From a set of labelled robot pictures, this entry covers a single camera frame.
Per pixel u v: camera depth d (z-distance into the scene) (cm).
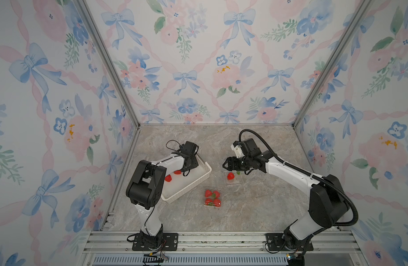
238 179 95
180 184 90
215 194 85
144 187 50
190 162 80
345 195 45
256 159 64
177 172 71
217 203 82
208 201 83
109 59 86
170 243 74
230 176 92
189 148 79
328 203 44
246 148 69
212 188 88
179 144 88
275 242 73
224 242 75
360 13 70
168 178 91
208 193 86
